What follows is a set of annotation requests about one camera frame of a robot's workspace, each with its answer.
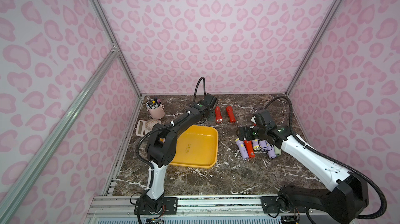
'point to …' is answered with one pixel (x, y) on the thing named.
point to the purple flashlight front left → (242, 148)
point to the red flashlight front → (249, 146)
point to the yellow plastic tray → (197, 146)
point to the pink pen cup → (155, 108)
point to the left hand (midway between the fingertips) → (211, 114)
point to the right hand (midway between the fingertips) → (244, 131)
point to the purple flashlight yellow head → (257, 148)
